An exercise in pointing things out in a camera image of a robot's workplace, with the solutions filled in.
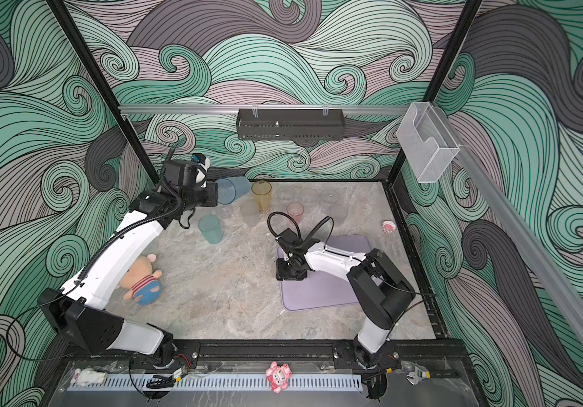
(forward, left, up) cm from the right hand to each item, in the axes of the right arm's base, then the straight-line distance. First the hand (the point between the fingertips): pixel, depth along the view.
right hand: (281, 276), depth 88 cm
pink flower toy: (-29, 0, +3) cm, 29 cm away
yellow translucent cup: (+33, +9, +8) cm, 35 cm away
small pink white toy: (+20, -42, +2) cm, 47 cm away
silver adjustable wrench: (-28, -39, -1) cm, 48 cm away
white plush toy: (-30, +52, +4) cm, 60 cm away
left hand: (+16, +20, +29) cm, 39 cm away
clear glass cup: (+26, -23, +4) cm, 35 cm away
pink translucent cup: (+27, -6, +5) cm, 28 cm away
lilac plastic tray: (+14, -28, -2) cm, 31 cm away
